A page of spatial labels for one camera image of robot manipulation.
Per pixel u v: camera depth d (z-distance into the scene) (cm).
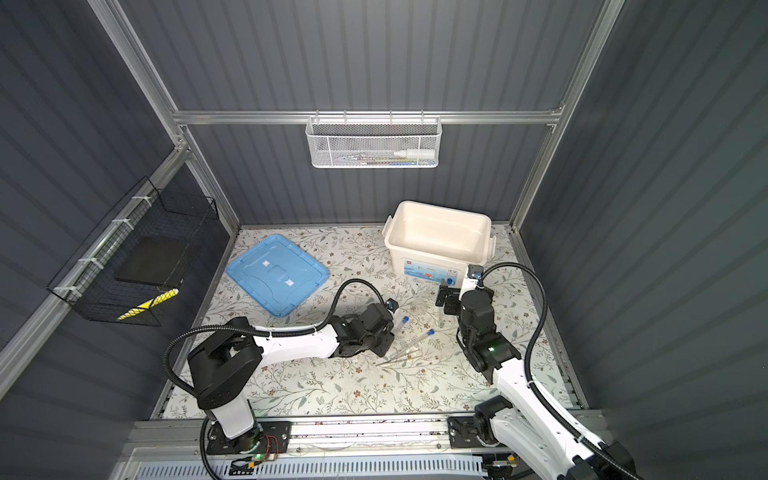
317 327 58
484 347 58
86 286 61
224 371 47
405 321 93
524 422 59
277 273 106
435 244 110
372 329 68
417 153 86
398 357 87
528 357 54
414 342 89
